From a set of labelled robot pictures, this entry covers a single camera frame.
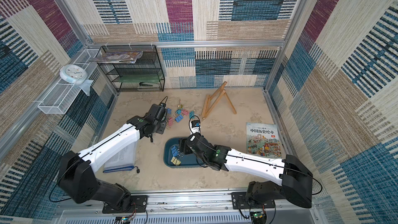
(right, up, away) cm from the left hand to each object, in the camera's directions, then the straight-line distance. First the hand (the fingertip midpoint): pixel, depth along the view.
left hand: (158, 122), depth 86 cm
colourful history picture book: (+60, -11, +8) cm, 62 cm away
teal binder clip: (+8, +5, +22) cm, 24 cm away
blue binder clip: (+9, -16, +3) cm, 19 cm away
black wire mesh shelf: (-16, +30, +26) cm, 43 cm away
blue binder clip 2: (+9, +1, +17) cm, 19 cm away
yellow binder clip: (+10, -21, -1) cm, 23 cm away
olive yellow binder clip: (+10, +8, +20) cm, 24 cm away
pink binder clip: (+13, +5, +19) cm, 24 cm away
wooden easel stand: (+31, +12, +25) cm, 41 cm away
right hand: (+15, -7, -10) cm, 19 cm away
